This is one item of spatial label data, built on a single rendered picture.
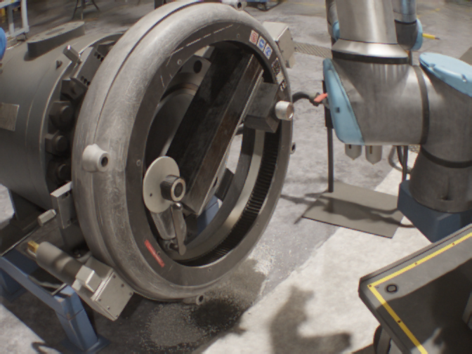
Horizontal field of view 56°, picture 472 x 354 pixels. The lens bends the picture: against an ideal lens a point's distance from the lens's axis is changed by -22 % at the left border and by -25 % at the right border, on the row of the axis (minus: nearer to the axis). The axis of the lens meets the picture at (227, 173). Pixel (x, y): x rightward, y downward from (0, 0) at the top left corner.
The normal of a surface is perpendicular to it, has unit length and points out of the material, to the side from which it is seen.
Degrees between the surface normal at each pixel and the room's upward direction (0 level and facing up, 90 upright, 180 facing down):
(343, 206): 0
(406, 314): 0
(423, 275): 0
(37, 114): 57
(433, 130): 106
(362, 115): 85
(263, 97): 38
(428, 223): 90
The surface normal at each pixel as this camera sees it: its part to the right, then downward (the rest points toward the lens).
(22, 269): -0.09, -0.88
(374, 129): -0.07, 0.69
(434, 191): -0.70, 0.07
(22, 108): -0.51, -0.14
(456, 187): -0.20, 0.15
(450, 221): 0.32, 0.43
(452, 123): -0.11, 0.52
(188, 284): 0.83, 0.20
